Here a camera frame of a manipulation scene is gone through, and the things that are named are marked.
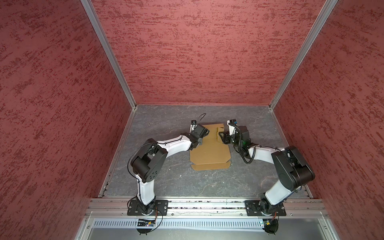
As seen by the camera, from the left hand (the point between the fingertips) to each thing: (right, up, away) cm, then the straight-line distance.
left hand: (194, 139), depth 95 cm
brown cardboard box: (+11, -9, 0) cm, 14 cm away
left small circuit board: (-24, -38, -23) cm, 51 cm away
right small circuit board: (+37, -38, -23) cm, 58 cm away
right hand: (+16, +3, -1) cm, 16 cm away
